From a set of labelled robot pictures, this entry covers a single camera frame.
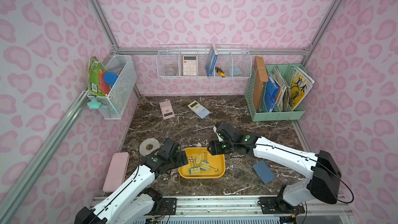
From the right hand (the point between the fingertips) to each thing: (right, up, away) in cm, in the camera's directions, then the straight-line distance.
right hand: (210, 149), depth 78 cm
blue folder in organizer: (+39, +32, +19) cm, 54 cm away
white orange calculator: (-12, +47, +15) cm, 50 cm away
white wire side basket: (-46, +22, -6) cm, 51 cm away
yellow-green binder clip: (-6, -8, +8) cm, 13 cm away
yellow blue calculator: (-7, +20, +32) cm, 38 cm away
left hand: (-15, -5, +3) cm, 17 cm away
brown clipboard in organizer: (+27, +38, +5) cm, 47 cm away
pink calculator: (-30, +20, +32) cm, 48 cm away
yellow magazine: (+58, +35, +20) cm, 71 cm away
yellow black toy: (+7, +43, +15) cm, 46 cm away
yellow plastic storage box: (+4, -10, +8) cm, 14 cm away
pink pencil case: (-50, -13, +5) cm, 52 cm away
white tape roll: (-37, -2, +15) cm, 40 cm away
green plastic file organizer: (+50, +43, +28) cm, 72 cm away
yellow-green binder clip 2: (-3, -9, +5) cm, 11 cm away
